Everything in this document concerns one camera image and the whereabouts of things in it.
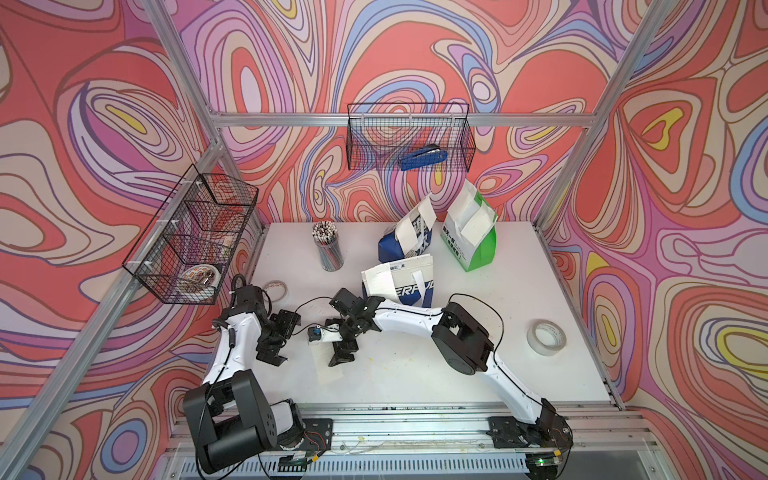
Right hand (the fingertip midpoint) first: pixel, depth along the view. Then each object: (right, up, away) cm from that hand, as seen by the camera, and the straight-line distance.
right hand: (333, 353), depth 89 cm
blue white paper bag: (+24, +36, +4) cm, 44 cm away
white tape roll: (+64, +5, 0) cm, 64 cm away
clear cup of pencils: (-3, +35, +4) cm, 36 cm away
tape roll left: (-22, +20, +12) cm, 32 cm away
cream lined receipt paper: (-1, -4, -5) cm, 7 cm away
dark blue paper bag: (+23, +23, -11) cm, 35 cm away
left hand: (-9, +7, -5) cm, 13 cm away
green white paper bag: (+44, +38, +7) cm, 58 cm away
